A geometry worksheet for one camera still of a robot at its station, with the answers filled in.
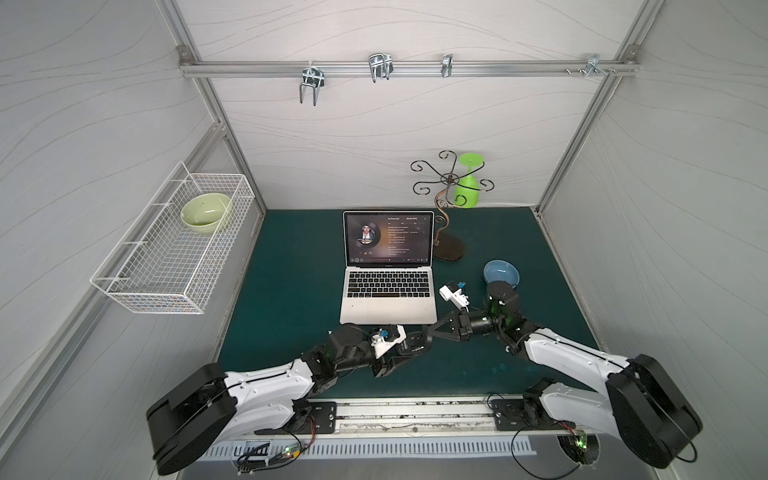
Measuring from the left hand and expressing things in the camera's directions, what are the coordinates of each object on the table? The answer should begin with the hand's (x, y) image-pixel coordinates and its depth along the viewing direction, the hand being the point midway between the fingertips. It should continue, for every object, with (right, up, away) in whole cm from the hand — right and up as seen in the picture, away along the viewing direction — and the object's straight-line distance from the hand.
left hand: (407, 348), depth 75 cm
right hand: (+5, +5, -3) cm, 8 cm away
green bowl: (-51, +35, -2) cm, 62 cm away
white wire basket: (-56, +24, -7) cm, 61 cm away
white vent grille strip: (-24, -22, -5) cm, 33 cm away
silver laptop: (-5, +22, +26) cm, 35 cm away
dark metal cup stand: (+17, +25, +32) cm, 44 cm away
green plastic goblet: (+20, +43, +18) cm, 50 cm away
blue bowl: (+33, +17, +23) cm, 44 cm away
